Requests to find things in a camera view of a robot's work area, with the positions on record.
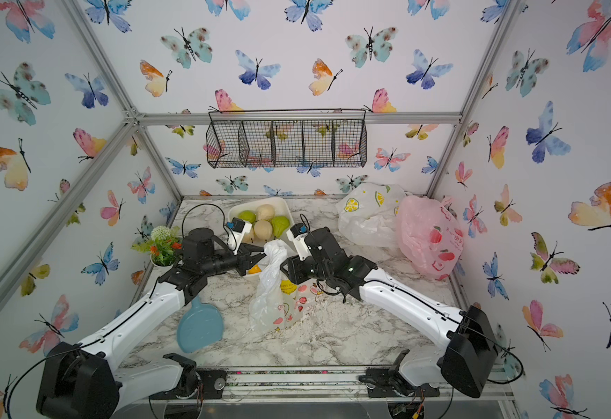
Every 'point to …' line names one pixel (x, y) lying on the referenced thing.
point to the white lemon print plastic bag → (367, 214)
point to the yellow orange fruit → (255, 270)
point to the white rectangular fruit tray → (250, 203)
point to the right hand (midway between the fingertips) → (285, 263)
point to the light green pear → (248, 216)
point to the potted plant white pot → (165, 246)
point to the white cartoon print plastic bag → (278, 304)
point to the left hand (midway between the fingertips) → (269, 250)
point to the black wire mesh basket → (287, 138)
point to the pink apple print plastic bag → (430, 237)
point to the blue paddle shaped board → (199, 326)
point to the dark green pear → (279, 225)
